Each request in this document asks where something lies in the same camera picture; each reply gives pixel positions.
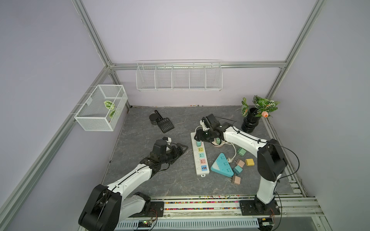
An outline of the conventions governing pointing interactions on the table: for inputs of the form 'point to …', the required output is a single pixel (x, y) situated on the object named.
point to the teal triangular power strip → (221, 165)
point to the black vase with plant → (261, 108)
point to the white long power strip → (201, 165)
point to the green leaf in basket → (109, 104)
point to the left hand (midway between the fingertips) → (185, 152)
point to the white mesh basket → (101, 112)
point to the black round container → (153, 118)
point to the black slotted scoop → (165, 124)
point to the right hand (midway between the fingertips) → (196, 137)
